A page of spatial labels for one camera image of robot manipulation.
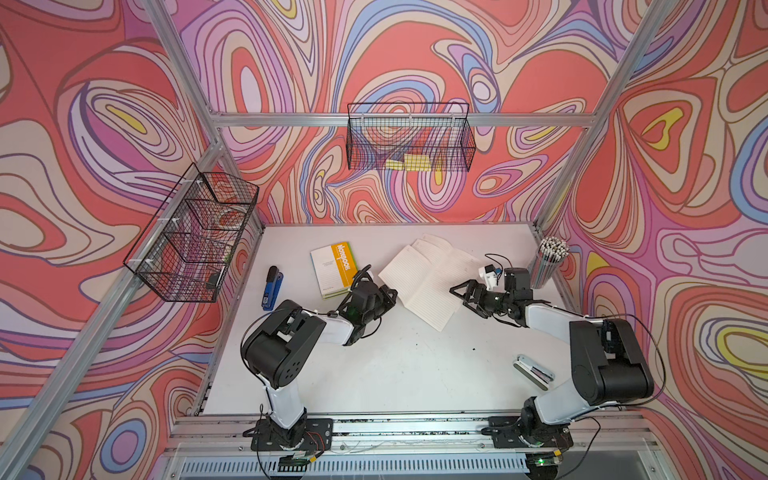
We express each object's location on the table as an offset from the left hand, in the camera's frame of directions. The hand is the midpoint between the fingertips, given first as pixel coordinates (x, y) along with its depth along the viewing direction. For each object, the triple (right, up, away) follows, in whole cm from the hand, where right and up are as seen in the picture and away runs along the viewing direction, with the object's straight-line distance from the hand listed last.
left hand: (404, 293), depth 92 cm
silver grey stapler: (+35, -21, -10) cm, 42 cm away
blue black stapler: (-44, +2, +10) cm, 45 cm away
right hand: (+17, -3, -1) cm, 17 cm away
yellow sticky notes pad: (+2, +41, -1) cm, 41 cm away
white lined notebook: (+9, +5, +13) cm, 16 cm away
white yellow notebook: (-24, +7, +12) cm, 27 cm away
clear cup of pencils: (+44, +12, -3) cm, 46 cm away
